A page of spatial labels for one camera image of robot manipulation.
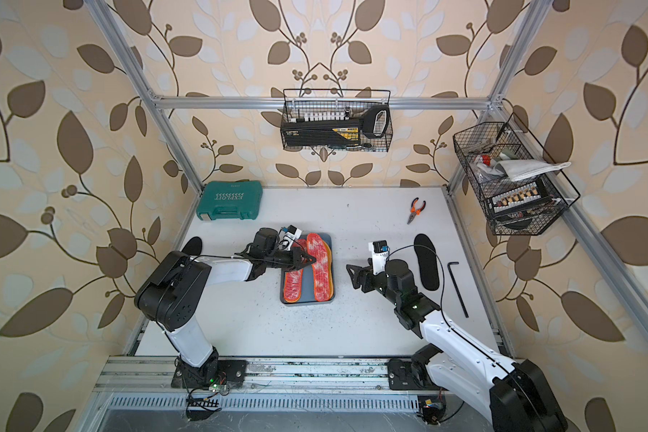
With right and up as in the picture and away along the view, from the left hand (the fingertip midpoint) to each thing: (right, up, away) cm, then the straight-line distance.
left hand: (317, 261), depth 88 cm
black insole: (-49, +3, +14) cm, 51 cm away
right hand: (+13, 0, -6) cm, 14 cm away
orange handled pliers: (+39, +17, +24) cm, 49 cm away
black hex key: (+47, -9, +1) cm, 47 cm away
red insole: (-8, -7, +3) cm, 11 cm away
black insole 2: (+40, -2, +8) cm, 40 cm away
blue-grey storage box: (-3, -12, +1) cm, 13 cm away
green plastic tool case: (-38, +21, +24) cm, 49 cm away
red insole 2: (+2, -3, +1) cm, 4 cm away
